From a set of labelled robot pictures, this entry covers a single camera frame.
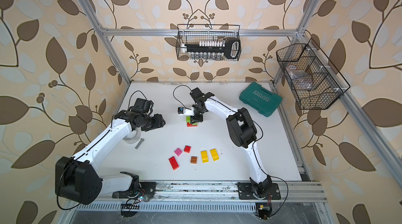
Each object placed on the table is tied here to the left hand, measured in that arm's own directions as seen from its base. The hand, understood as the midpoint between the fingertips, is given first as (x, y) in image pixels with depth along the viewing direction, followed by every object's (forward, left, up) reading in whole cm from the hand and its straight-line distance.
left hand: (159, 121), depth 83 cm
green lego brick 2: (+5, -15, -6) cm, 17 cm away
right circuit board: (-37, -53, -16) cm, 67 cm away
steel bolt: (-7, +13, -13) cm, 20 cm away
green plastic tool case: (+23, -63, -9) cm, 68 cm away
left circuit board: (-36, +10, -18) cm, 42 cm away
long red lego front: (-18, -9, -13) cm, 24 cm away
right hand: (+9, -18, -10) cm, 22 cm away
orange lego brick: (-16, -19, -12) cm, 28 cm away
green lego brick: (+5, -19, -11) cm, 22 cm away
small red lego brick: (-10, -15, -13) cm, 22 cm away
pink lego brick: (-12, -10, -13) cm, 20 cm away
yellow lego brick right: (-13, -30, -12) cm, 35 cm away
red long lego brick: (+5, -15, -12) cm, 20 cm away
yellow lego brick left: (-13, -25, -12) cm, 31 cm away
